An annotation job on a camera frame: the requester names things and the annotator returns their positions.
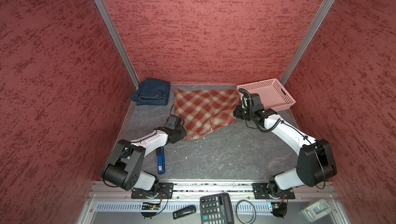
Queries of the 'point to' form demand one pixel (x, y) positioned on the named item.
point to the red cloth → (203, 111)
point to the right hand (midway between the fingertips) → (231, 114)
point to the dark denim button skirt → (150, 101)
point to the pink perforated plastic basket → (273, 95)
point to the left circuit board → (146, 206)
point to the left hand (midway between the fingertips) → (184, 136)
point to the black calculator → (216, 209)
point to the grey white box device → (315, 209)
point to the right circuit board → (279, 209)
